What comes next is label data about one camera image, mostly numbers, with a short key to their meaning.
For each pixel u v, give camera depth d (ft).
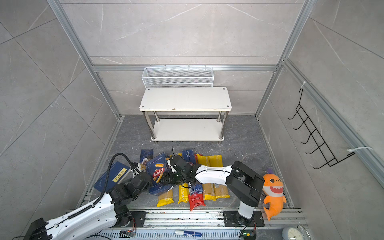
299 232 2.21
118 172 2.83
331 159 1.92
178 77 3.20
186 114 4.00
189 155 2.89
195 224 2.39
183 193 2.57
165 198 2.55
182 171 2.12
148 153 3.11
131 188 1.98
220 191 2.61
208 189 2.56
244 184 1.45
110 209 1.74
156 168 2.73
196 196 2.50
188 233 2.26
